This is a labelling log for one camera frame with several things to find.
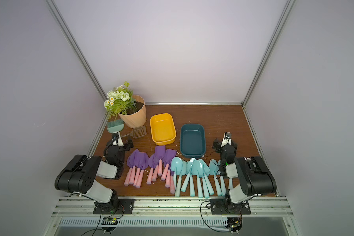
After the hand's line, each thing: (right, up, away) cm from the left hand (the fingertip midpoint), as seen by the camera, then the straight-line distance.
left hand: (123, 135), depth 90 cm
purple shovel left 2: (+13, -25, -10) cm, 30 cm away
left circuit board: (0, -43, -18) cm, 46 cm away
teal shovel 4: (+44, -20, -5) cm, 48 cm away
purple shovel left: (+6, -16, -2) cm, 17 cm away
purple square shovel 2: (+30, -12, +1) cm, 32 cm away
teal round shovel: (+47, -19, -6) cm, 51 cm away
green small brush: (-13, +5, +17) cm, 22 cm away
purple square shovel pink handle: (+23, -12, +3) cm, 26 cm away
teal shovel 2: (+35, -26, -11) cm, 45 cm away
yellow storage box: (+23, +3, +13) cm, 27 cm away
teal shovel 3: (+41, -20, -5) cm, 46 cm away
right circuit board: (+63, -41, -20) cm, 78 cm away
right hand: (+66, 0, 0) cm, 66 cm away
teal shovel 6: (+56, -20, -4) cm, 60 cm away
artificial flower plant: (+1, +21, -6) cm, 22 cm away
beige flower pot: (+7, +9, +6) cm, 13 cm away
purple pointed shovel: (+18, -18, -2) cm, 26 cm away
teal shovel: (+34, -19, -4) cm, 39 cm away
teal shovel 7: (+64, -26, -10) cm, 70 cm away
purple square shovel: (+21, -17, -2) cm, 27 cm away
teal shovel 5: (+52, -21, -6) cm, 56 cm away
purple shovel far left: (+7, -24, -10) cm, 27 cm away
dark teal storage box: (+44, -4, +7) cm, 45 cm away
